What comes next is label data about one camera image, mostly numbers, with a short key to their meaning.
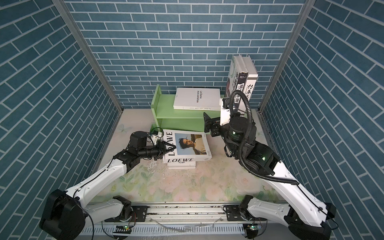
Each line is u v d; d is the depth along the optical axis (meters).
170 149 0.75
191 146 0.82
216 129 0.50
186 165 0.87
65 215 0.39
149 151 0.68
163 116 0.82
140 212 0.74
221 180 0.86
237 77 0.65
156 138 0.70
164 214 0.75
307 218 0.37
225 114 0.47
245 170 0.41
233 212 0.74
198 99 0.86
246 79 0.62
